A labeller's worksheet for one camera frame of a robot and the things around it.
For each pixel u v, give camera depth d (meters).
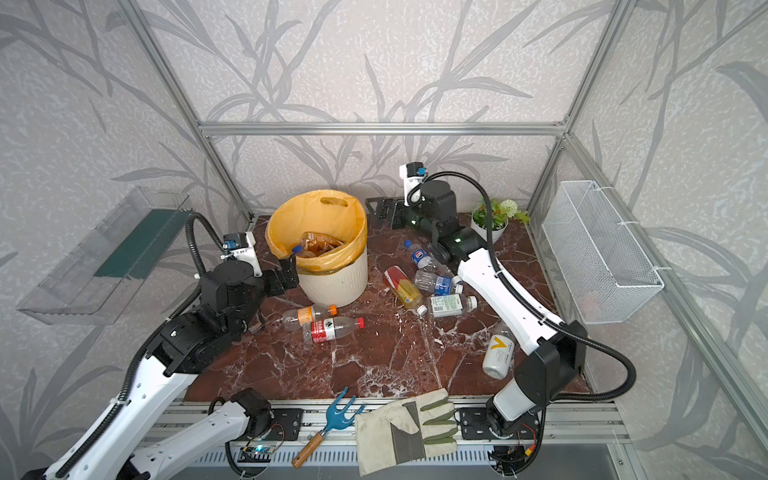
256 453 0.72
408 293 0.92
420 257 1.02
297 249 0.88
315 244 0.93
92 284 0.64
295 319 0.90
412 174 0.61
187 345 0.42
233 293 0.45
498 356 0.79
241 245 0.53
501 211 0.99
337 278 0.77
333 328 0.85
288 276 0.60
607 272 0.61
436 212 0.53
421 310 0.91
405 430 0.72
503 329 0.90
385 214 0.63
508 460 0.73
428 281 0.96
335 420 0.75
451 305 0.91
